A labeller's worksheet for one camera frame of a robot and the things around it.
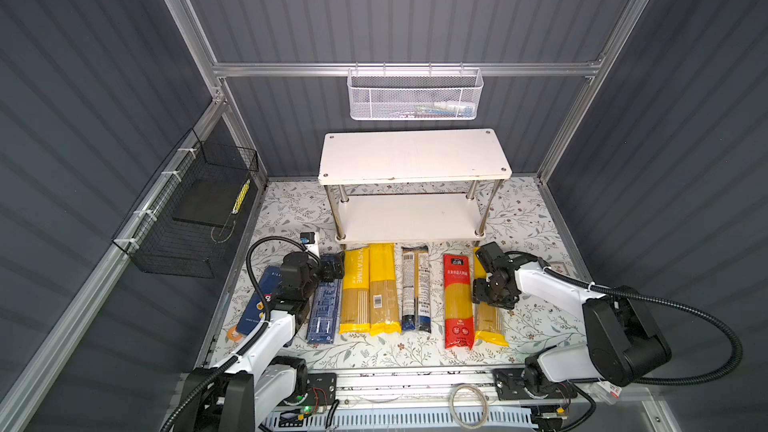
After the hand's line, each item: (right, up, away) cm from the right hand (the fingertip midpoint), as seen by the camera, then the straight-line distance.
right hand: (487, 300), depth 88 cm
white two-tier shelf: (-21, +36, +31) cm, 52 cm away
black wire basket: (-81, +23, -17) cm, 86 cm away
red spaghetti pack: (-9, 0, -2) cm, 9 cm away
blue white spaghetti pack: (-21, +3, +1) cm, 22 cm away
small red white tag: (+23, -17, -17) cm, 33 cm away
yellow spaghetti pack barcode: (-31, +1, -2) cm, 31 cm away
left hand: (-46, +14, -3) cm, 49 cm away
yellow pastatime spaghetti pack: (-39, +2, 0) cm, 39 cm away
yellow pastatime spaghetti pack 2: (-2, -3, -6) cm, 7 cm away
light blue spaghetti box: (-48, -1, -4) cm, 48 cm away
